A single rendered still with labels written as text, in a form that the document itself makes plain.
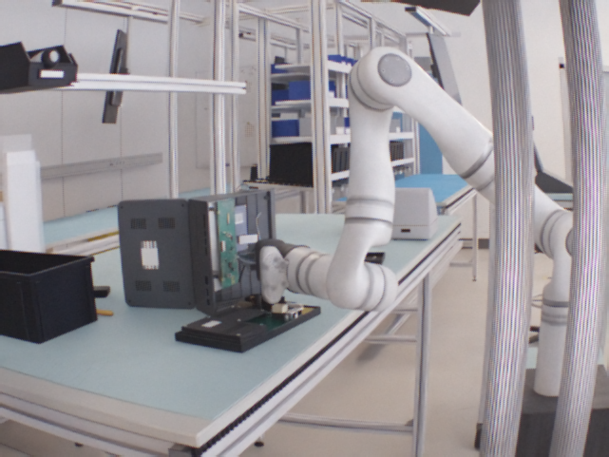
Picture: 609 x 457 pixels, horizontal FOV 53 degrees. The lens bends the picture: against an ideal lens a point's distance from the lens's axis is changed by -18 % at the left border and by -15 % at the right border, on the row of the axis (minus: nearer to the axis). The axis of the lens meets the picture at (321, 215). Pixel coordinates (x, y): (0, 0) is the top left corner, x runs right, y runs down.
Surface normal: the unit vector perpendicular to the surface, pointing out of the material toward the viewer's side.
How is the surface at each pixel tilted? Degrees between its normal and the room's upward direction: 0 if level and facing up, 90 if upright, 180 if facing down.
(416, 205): 90
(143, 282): 90
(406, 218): 90
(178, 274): 90
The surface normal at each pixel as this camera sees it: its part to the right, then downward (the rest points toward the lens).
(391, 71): 0.21, -0.03
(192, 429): -0.03, -0.99
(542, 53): -0.33, 0.12
